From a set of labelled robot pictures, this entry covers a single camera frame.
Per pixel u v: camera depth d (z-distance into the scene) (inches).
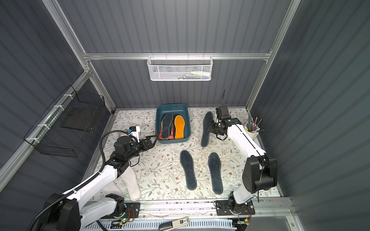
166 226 25.7
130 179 33.2
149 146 28.4
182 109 46.1
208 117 37.7
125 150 24.8
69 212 15.8
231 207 26.3
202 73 33.8
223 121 25.2
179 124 42.6
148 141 28.4
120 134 41.1
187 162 35.5
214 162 35.5
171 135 40.2
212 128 30.9
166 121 42.5
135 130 29.1
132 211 28.5
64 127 29.0
